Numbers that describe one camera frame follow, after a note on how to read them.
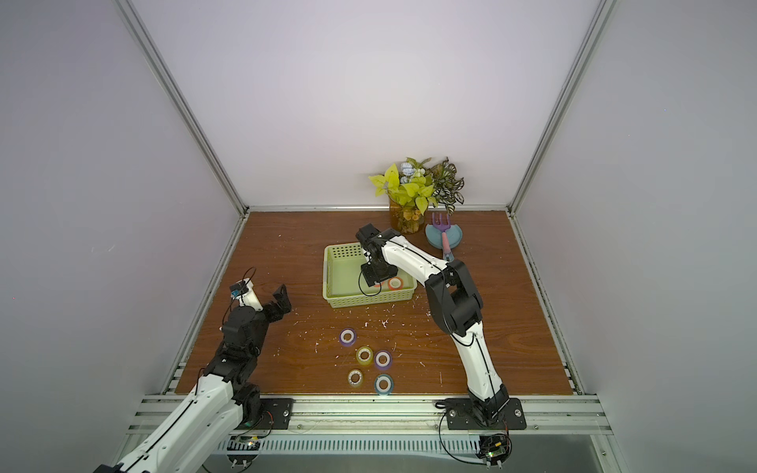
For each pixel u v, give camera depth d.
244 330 0.63
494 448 0.70
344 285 1.02
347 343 0.85
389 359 0.81
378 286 0.88
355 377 0.78
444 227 1.14
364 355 0.82
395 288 0.95
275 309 0.74
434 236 1.11
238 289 0.69
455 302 0.54
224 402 0.57
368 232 0.78
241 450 0.72
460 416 0.73
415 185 0.93
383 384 0.78
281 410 0.74
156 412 0.77
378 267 0.81
